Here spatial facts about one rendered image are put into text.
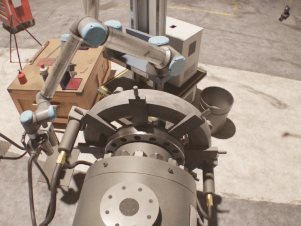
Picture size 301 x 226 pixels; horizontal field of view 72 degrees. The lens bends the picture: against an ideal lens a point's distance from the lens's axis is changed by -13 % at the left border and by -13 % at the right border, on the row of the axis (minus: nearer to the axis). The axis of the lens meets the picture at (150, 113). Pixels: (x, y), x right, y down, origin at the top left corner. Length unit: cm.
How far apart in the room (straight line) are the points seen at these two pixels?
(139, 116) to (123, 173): 31
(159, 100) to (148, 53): 38
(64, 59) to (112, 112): 44
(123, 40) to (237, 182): 145
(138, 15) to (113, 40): 75
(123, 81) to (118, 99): 116
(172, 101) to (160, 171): 34
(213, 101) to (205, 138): 109
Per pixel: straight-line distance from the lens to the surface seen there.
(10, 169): 236
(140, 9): 194
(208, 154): 137
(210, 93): 228
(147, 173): 96
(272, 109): 283
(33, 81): 235
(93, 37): 120
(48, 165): 220
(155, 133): 117
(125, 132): 120
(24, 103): 248
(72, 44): 137
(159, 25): 180
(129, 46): 131
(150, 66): 175
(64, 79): 216
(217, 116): 210
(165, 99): 112
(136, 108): 110
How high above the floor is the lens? 172
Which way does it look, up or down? 45 degrees down
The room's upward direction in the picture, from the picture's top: straight up
